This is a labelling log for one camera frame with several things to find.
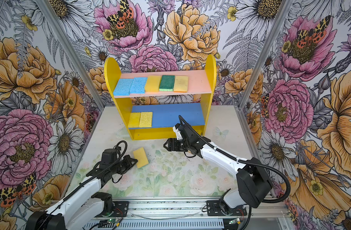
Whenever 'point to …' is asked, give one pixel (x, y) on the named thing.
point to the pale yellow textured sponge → (146, 120)
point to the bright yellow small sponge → (134, 120)
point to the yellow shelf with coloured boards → (165, 116)
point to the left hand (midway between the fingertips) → (137, 164)
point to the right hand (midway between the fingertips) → (169, 150)
